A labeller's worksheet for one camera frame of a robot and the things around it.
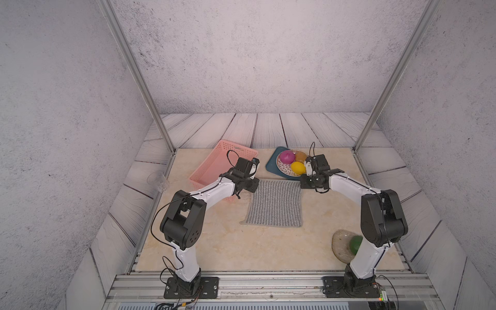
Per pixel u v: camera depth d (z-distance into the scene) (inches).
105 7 27.4
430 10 27.7
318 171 29.9
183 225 19.2
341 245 32.6
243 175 29.1
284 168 43.7
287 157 43.3
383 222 19.4
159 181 39.5
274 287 29.2
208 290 28.6
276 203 37.8
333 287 28.8
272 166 44.2
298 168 41.2
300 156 43.3
